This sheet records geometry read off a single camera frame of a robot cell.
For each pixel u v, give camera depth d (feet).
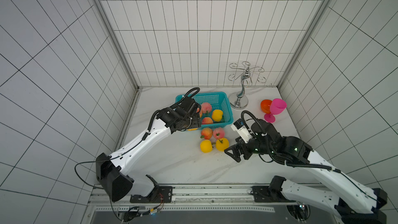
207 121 3.10
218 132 2.88
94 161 1.33
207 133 2.88
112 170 1.26
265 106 3.41
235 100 3.62
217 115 3.20
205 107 3.27
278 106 2.98
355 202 1.28
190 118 2.07
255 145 1.80
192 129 2.14
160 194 2.35
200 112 3.21
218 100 3.49
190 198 2.37
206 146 2.72
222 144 2.73
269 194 2.10
